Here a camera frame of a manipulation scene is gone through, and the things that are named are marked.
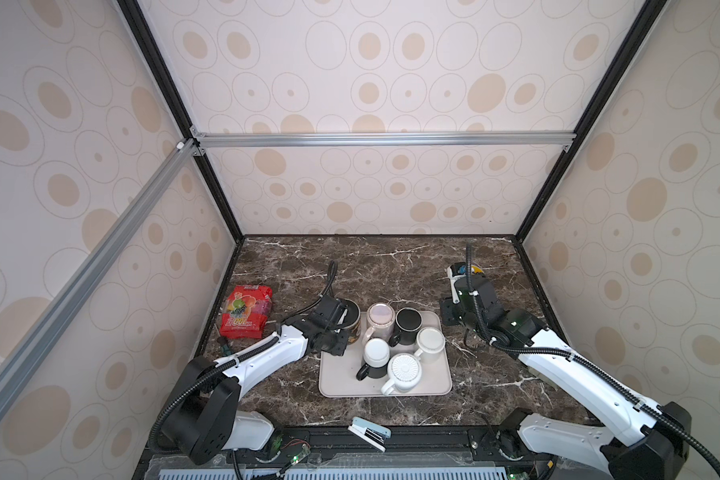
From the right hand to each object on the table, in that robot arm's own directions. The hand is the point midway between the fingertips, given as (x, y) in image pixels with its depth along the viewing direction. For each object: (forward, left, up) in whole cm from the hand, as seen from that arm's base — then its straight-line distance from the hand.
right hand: (446, 299), depth 78 cm
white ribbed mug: (-15, +11, -12) cm, 22 cm away
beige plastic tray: (-13, +29, -18) cm, 37 cm away
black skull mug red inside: (-1, +25, -8) cm, 26 cm away
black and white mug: (-10, +19, -11) cm, 24 cm away
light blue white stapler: (-28, +20, -17) cm, 39 cm away
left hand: (-4, +27, -13) cm, 30 cm away
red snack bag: (+5, +59, -14) cm, 60 cm away
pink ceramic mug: (-1, +17, -8) cm, 19 cm away
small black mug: (-1, +9, -10) cm, 14 cm away
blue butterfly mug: (-1, 0, +14) cm, 14 cm away
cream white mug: (-7, +3, -12) cm, 14 cm away
